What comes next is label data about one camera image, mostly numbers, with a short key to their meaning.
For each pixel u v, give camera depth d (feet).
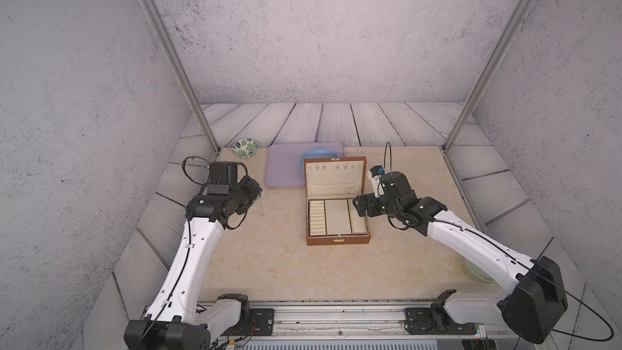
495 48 2.87
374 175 2.36
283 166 3.77
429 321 2.34
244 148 3.91
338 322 2.44
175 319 1.23
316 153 3.90
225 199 1.72
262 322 2.39
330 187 3.09
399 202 1.95
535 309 1.27
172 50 2.85
